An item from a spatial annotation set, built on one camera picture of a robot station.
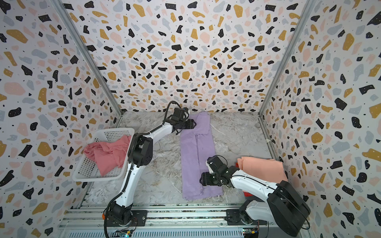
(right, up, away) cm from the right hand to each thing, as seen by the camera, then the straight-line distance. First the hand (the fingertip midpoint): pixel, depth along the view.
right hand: (201, 178), depth 83 cm
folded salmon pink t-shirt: (+40, +4, +2) cm, 40 cm away
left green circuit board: (-37, -21, -13) cm, 45 cm away
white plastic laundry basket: (-65, +3, +2) cm, 66 cm away
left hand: (-4, +32, +21) cm, 39 cm away
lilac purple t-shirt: (-3, +12, +15) cm, 19 cm away
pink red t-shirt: (-55, +12, +5) cm, 56 cm away
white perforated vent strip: (-19, -22, -13) cm, 31 cm away
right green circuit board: (+22, -22, -12) cm, 34 cm away
